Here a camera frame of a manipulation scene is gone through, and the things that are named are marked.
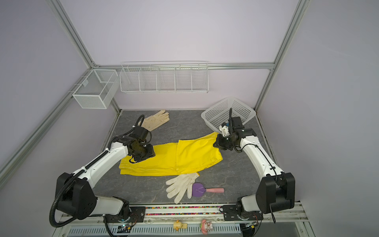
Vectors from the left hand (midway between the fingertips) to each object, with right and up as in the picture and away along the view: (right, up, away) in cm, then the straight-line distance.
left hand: (151, 156), depth 83 cm
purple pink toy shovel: (+27, -18, -4) cm, 32 cm away
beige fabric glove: (-9, +19, +28) cm, 35 cm away
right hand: (+36, +7, 0) cm, 37 cm away
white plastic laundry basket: (+41, +25, +32) cm, 58 cm away
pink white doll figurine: (+30, -29, -15) cm, 44 cm away
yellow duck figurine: (+17, -28, -15) cm, 36 cm away
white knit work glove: (+17, -16, +2) cm, 23 cm away
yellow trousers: (+20, -2, +7) cm, 21 cm away
